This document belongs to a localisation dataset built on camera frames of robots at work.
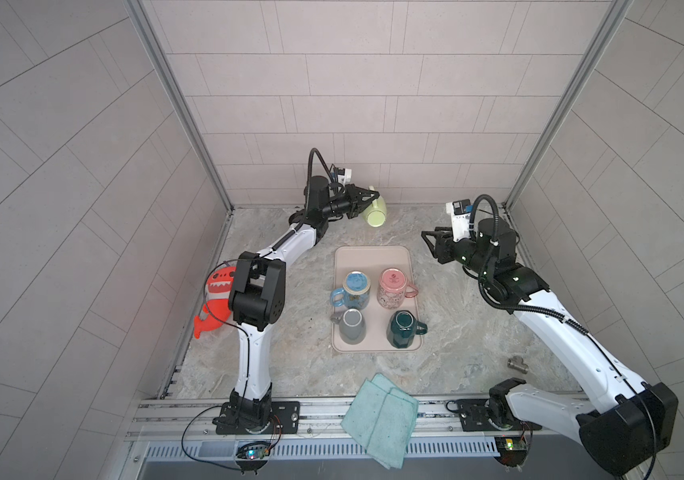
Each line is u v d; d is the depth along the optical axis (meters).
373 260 1.00
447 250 0.64
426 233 0.71
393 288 0.83
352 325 0.77
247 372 0.59
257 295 0.54
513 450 0.68
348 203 0.79
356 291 0.82
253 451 0.64
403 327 0.75
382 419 0.70
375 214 0.82
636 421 0.36
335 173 0.80
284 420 0.71
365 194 0.83
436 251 0.67
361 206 0.79
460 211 0.62
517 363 0.78
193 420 0.71
